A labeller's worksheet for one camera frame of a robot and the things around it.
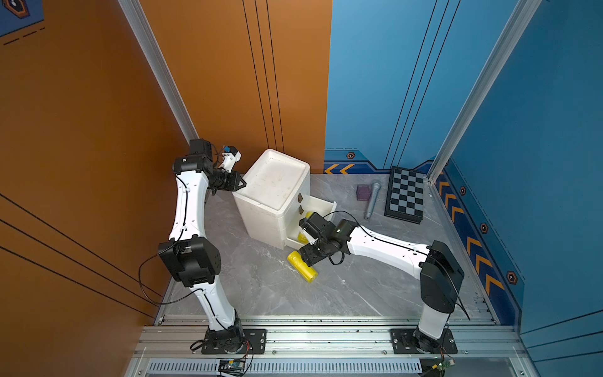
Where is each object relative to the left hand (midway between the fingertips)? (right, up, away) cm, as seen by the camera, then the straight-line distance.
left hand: (241, 179), depth 83 cm
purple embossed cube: (+50, -4, +25) cm, 56 cm away
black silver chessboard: (+68, -7, +23) cm, 72 cm away
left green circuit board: (+1, -59, -12) cm, 60 cm away
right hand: (+24, -27, -1) cm, 36 cm away
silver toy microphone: (+56, -3, +29) cm, 63 cm away
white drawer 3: (+19, -22, +10) cm, 31 cm away
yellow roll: (+20, -31, +3) cm, 37 cm away
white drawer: (+21, -6, +3) cm, 22 cm away
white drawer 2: (+18, -15, 0) cm, 23 cm away
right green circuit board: (+65, -56, -14) cm, 87 cm away
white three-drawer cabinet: (+13, -6, -1) cm, 14 cm away
